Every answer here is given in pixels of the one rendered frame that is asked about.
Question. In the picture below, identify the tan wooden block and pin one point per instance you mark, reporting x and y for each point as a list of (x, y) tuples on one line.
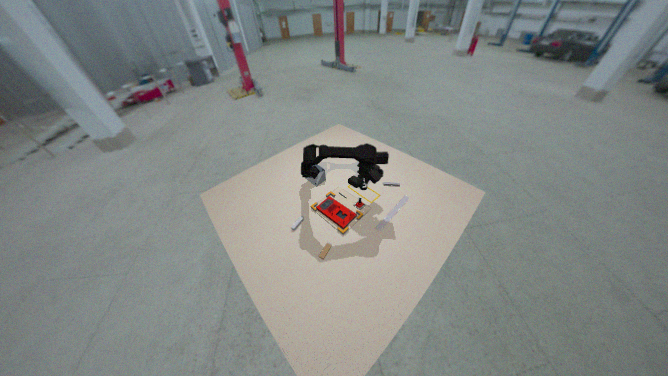
[(325, 251)]

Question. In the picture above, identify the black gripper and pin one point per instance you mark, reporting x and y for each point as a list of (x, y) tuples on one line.
[(359, 181)]

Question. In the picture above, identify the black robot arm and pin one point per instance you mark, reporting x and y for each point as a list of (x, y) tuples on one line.
[(366, 154)]

